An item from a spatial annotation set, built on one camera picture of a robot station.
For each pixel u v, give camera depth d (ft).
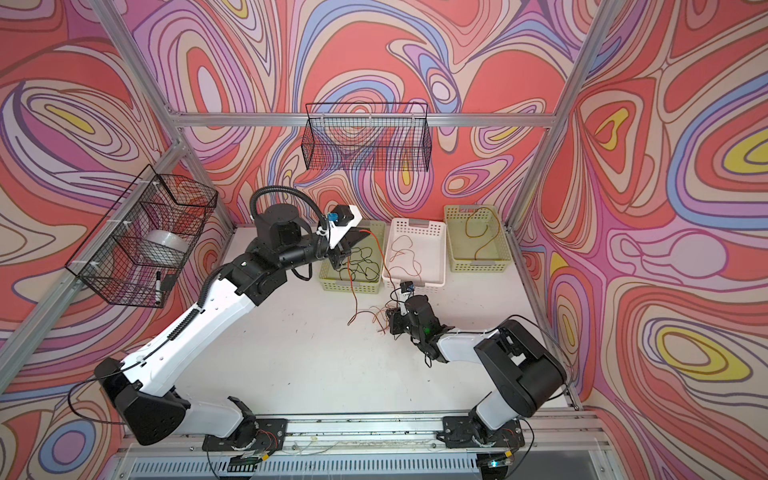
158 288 2.36
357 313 2.90
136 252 2.44
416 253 3.57
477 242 3.73
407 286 2.64
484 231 3.88
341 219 1.66
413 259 3.54
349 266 3.50
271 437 2.36
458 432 2.40
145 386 1.28
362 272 3.41
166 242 2.37
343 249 1.84
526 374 1.50
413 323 2.40
